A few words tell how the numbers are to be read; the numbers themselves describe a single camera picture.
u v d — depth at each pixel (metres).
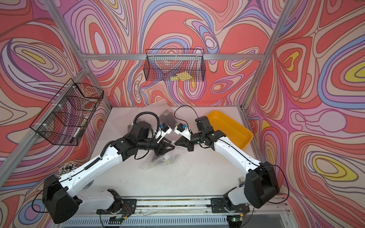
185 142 0.68
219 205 0.72
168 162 0.80
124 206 0.72
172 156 0.78
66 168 0.69
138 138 0.57
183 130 0.65
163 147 0.64
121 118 1.17
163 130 0.63
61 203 0.38
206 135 0.62
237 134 0.98
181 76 0.91
